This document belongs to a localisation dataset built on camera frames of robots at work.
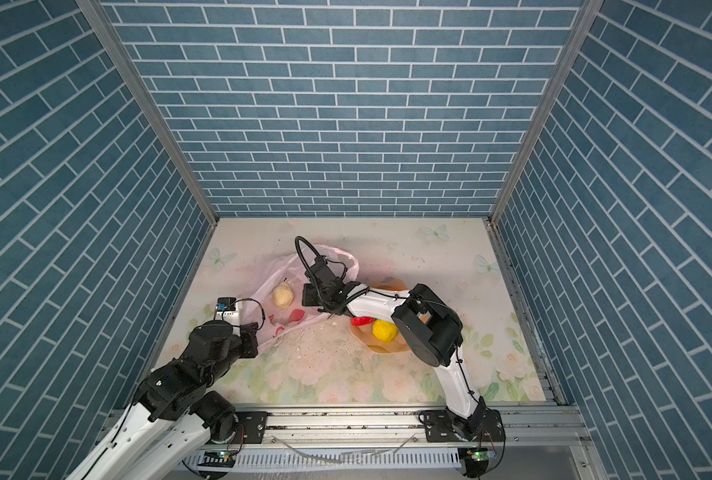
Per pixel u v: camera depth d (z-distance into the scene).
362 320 0.83
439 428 0.73
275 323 0.80
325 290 0.72
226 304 0.65
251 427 0.74
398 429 0.75
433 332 0.52
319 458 0.71
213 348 0.54
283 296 0.93
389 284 0.94
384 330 0.85
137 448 0.47
